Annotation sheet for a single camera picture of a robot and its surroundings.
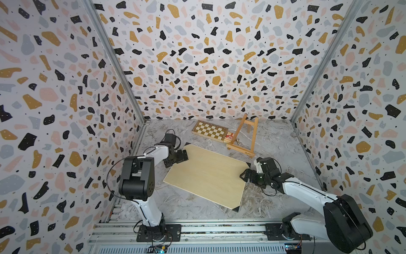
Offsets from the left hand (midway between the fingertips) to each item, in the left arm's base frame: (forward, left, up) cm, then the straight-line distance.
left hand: (182, 159), depth 97 cm
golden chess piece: (+16, -36, -2) cm, 39 cm away
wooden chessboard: (+24, -17, -1) cm, 29 cm away
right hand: (-14, -37, +2) cm, 39 cm away
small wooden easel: (+6, -37, +1) cm, 38 cm away
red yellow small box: (+18, -30, -1) cm, 35 cm away
